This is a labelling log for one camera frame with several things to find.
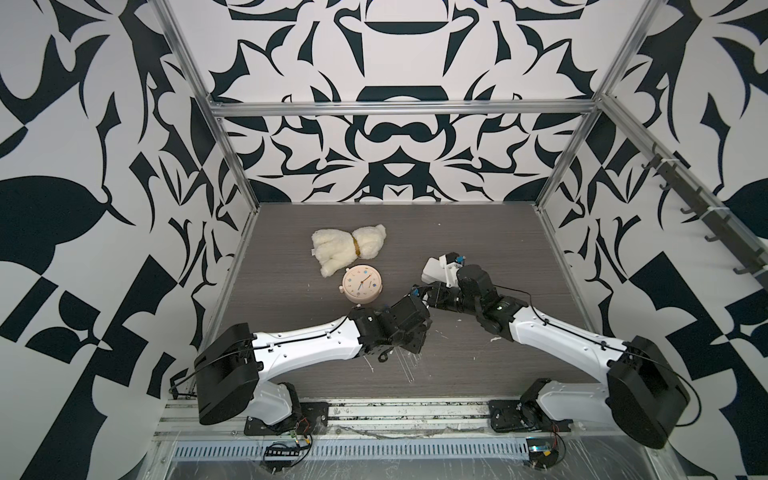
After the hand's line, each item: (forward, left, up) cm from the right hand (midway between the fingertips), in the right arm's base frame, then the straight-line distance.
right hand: (418, 286), depth 82 cm
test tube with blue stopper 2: (-15, +5, -13) cm, 20 cm away
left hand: (-10, 0, -3) cm, 10 cm away
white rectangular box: (+9, -6, -7) cm, 13 cm away
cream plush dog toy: (+16, +24, -4) cm, 29 cm away
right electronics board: (-36, -28, -15) cm, 48 cm away
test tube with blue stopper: (-15, +1, -13) cm, 20 cm away
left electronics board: (-36, +35, -17) cm, 53 cm away
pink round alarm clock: (+7, +16, -11) cm, 21 cm away
